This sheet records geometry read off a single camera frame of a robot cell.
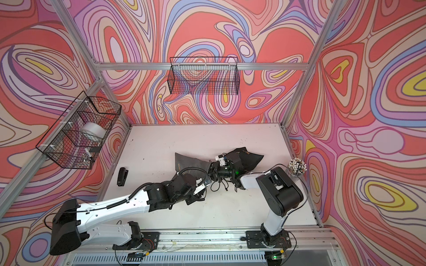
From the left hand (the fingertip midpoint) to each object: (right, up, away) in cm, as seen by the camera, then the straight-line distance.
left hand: (203, 187), depth 76 cm
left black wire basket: (-61, +23, +3) cm, 65 cm away
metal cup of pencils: (+44, +10, +1) cm, 45 cm away
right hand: (-1, +4, +8) cm, 9 cm away
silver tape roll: (-50, +27, -1) cm, 57 cm away
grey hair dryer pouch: (-12, +10, +12) cm, 20 cm away
